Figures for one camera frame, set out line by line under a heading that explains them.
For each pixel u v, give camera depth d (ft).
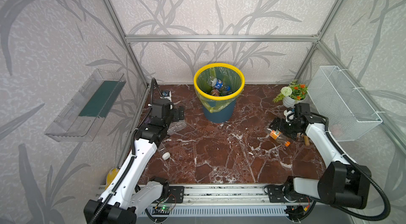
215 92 3.01
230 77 3.05
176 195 2.41
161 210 2.32
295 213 2.40
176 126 3.00
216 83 3.04
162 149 2.71
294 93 3.22
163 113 1.83
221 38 3.14
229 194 2.47
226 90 3.19
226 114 3.25
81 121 2.07
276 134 2.91
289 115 2.52
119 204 1.23
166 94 2.13
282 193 2.40
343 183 1.33
